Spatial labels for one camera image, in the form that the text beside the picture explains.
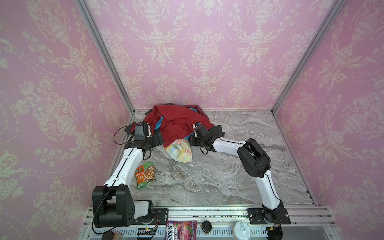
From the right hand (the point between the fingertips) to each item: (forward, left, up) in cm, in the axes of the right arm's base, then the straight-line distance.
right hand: (190, 138), depth 99 cm
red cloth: (+7, +9, +8) cm, 14 cm away
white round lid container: (-51, -22, 0) cm, 56 cm away
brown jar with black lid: (-51, +33, +6) cm, 61 cm away
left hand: (-7, +19, +11) cm, 23 cm away
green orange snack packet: (-23, +26, -2) cm, 35 cm away
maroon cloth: (+24, -7, +3) cm, 25 cm away
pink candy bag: (-50, +3, -1) cm, 50 cm away
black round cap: (-50, -7, +6) cm, 51 cm away
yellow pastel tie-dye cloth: (-9, +6, 0) cm, 11 cm away
